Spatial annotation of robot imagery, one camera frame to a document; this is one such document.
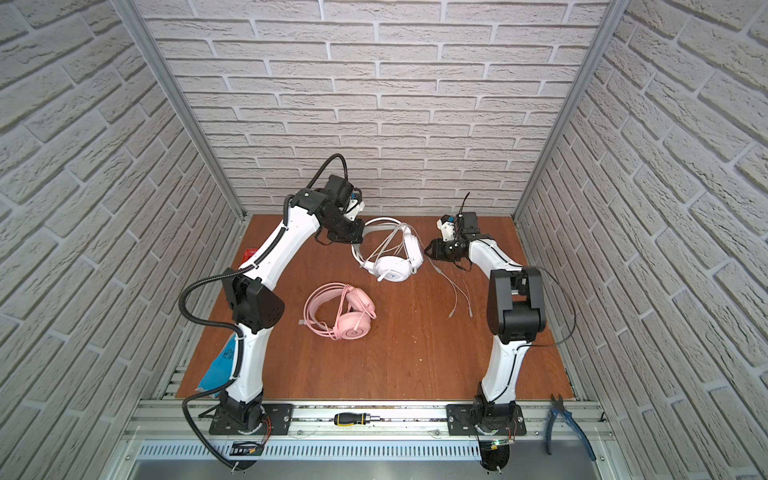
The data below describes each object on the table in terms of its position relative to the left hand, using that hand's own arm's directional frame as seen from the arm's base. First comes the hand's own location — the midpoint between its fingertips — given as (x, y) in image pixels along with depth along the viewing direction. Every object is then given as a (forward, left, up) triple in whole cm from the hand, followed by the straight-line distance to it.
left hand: (365, 235), depth 86 cm
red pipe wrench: (+9, +44, -20) cm, 49 cm away
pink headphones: (-20, +3, -12) cm, 23 cm away
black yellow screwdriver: (-44, +4, -19) cm, 49 cm away
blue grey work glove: (-31, +40, -19) cm, 54 cm away
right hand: (+3, -22, -11) cm, 25 cm away
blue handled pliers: (-44, -51, -20) cm, 70 cm away
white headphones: (-17, -7, +6) cm, 19 cm away
